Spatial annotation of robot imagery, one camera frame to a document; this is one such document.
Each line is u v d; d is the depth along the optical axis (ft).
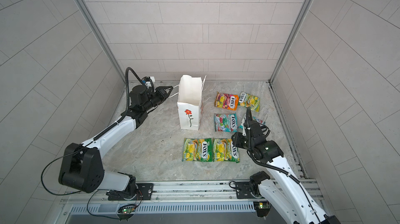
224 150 2.65
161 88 2.33
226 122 2.99
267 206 2.24
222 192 2.38
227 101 3.35
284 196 1.74
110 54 3.27
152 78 2.42
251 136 1.84
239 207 2.23
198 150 2.71
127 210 2.11
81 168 1.34
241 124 3.02
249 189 2.33
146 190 2.33
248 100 3.34
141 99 2.01
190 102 2.46
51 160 1.28
